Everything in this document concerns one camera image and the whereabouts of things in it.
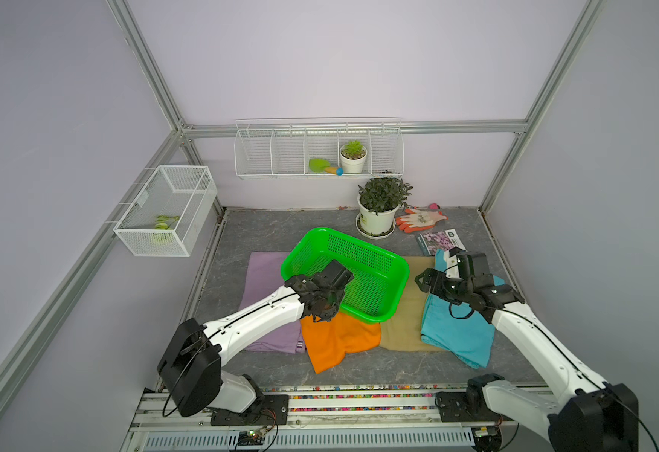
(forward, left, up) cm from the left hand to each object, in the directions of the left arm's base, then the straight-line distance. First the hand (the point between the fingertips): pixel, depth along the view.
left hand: (343, 298), depth 81 cm
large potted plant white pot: (+34, -16, +6) cm, 38 cm away
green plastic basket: (+12, -14, -9) cm, 20 cm away
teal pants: (-9, -34, -7) cm, 36 cm away
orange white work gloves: (+39, -35, -12) cm, 54 cm away
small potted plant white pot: (+40, -6, +20) cm, 45 cm away
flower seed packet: (+27, -42, -11) cm, 52 cm away
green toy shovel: (+45, +4, +13) cm, 47 cm away
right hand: (+3, -25, +2) cm, 25 cm away
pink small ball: (+48, -45, -14) cm, 67 cm away
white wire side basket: (+23, +50, +16) cm, 57 cm away
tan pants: (-8, -18, -9) cm, 21 cm away
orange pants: (-9, +5, -10) cm, 14 cm away
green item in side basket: (+17, +48, +18) cm, 54 cm away
